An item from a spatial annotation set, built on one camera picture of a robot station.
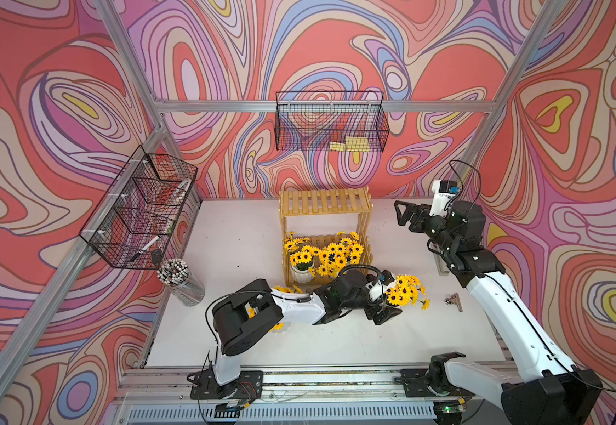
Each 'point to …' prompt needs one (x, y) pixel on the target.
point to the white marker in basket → (142, 251)
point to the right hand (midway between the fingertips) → (407, 210)
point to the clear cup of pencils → (175, 274)
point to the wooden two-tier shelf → (308, 213)
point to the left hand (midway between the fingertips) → (397, 301)
